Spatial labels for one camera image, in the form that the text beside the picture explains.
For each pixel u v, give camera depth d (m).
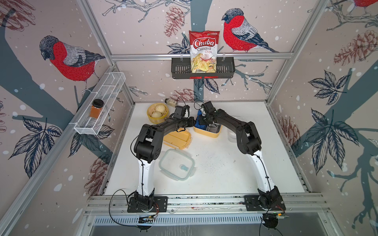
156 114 1.07
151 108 1.13
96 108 0.66
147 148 0.56
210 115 0.86
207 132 0.97
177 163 0.88
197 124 1.01
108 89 0.87
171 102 1.16
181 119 0.83
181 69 0.95
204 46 0.85
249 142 0.63
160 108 1.10
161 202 0.74
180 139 0.98
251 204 0.73
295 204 0.74
